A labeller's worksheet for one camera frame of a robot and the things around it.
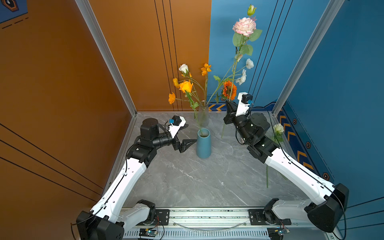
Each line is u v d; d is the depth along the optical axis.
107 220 0.38
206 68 0.89
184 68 0.89
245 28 0.49
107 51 0.85
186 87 0.74
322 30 0.77
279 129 1.05
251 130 0.53
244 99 0.52
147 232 0.71
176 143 0.61
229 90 0.79
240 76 0.85
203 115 1.05
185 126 0.69
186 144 0.59
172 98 0.79
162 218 0.74
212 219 0.74
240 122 0.57
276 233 0.71
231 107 0.58
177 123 0.56
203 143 0.83
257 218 0.72
